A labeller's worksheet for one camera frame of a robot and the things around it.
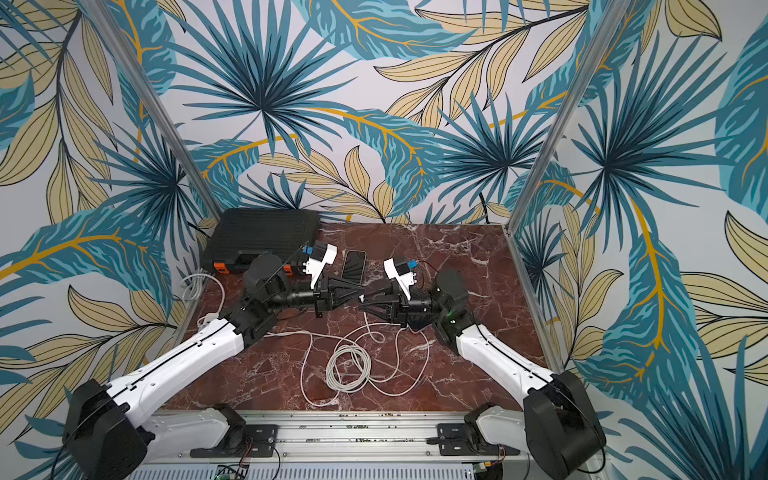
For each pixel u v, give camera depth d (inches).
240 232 43.4
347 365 33.8
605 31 28.0
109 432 14.7
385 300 24.3
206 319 35.7
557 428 15.9
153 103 32.7
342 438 29.5
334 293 23.9
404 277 23.5
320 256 22.7
